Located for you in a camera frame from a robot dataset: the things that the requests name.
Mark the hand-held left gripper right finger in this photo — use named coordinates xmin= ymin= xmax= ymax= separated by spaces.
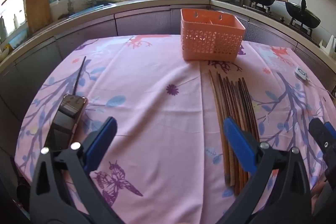
xmin=218 ymin=117 xmax=313 ymax=224

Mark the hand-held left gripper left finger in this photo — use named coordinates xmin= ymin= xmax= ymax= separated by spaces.
xmin=29 ymin=116 xmax=124 ymax=224

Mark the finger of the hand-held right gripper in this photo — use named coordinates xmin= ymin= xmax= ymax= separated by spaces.
xmin=308 ymin=118 xmax=336 ymax=159

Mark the bundle of wooden chopsticks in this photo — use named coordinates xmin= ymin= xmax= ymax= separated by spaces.
xmin=209 ymin=70 xmax=260 ymax=197

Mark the orange plastic basket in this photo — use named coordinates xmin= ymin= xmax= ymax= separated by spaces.
xmin=180 ymin=8 xmax=246 ymax=62

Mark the smartphone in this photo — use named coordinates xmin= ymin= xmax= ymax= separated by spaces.
xmin=43 ymin=94 xmax=88 ymax=151

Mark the small white device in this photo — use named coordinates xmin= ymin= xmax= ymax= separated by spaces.
xmin=294 ymin=67 xmax=307 ymax=81

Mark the pink printed tablecloth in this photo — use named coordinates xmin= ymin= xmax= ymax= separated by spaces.
xmin=14 ymin=34 xmax=336 ymax=224

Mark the black chopstick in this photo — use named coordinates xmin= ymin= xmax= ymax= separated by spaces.
xmin=73 ymin=56 xmax=87 ymax=95

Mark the white plastic rack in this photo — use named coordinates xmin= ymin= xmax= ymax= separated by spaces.
xmin=319 ymin=35 xmax=336 ymax=56

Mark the black pan with lid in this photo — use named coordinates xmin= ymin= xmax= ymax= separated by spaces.
xmin=285 ymin=0 xmax=321 ymax=29

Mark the gas stove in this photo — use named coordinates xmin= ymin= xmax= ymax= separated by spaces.
xmin=243 ymin=1 xmax=315 ymax=37

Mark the wooden cutting board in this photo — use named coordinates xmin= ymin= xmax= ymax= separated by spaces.
xmin=25 ymin=0 xmax=52 ymax=35

